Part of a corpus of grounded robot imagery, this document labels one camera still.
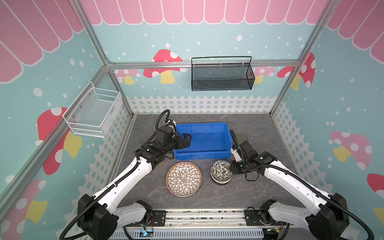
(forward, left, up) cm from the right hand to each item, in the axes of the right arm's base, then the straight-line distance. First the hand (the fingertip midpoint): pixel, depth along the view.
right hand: (230, 168), depth 80 cm
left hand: (+11, +25, +11) cm, 29 cm away
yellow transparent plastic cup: (-7, +30, +23) cm, 39 cm away
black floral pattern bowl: (0, +4, -4) cm, 6 cm away
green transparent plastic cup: (+26, -13, -8) cm, 30 cm away
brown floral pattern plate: (-2, +25, -9) cm, 27 cm away
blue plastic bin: (+25, +10, -10) cm, 29 cm away
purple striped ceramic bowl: (-7, +6, -4) cm, 10 cm away
